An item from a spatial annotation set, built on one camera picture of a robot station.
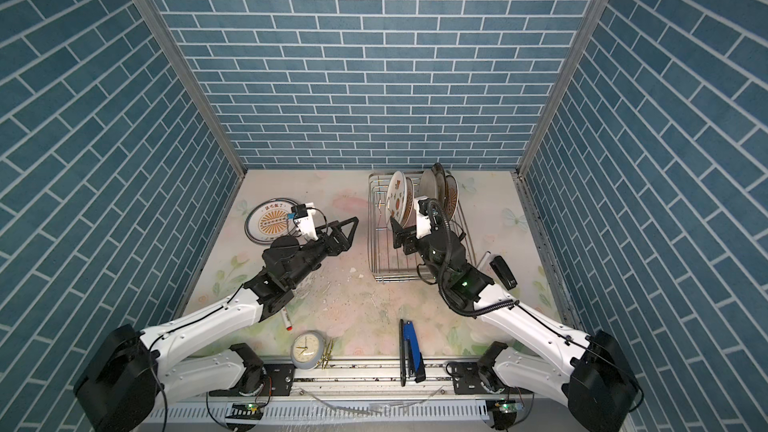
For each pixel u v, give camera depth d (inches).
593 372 15.6
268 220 41.0
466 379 28.9
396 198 39.8
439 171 39.1
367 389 29.0
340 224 26.8
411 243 26.2
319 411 27.8
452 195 35.9
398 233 25.9
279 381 28.7
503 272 35.7
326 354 30.6
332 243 26.6
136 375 15.4
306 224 26.8
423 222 25.2
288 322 32.5
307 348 29.6
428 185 40.3
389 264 36.8
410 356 29.8
